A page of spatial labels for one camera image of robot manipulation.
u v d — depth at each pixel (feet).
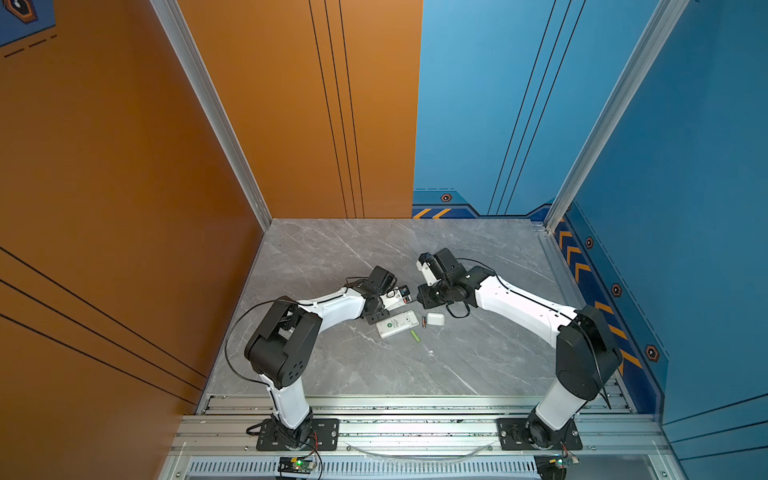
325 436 2.42
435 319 3.09
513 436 2.38
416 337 2.93
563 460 2.29
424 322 3.05
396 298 2.79
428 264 2.29
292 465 2.33
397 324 3.00
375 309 2.29
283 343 1.58
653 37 2.39
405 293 2.79
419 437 2.47
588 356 1.54
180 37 2.38
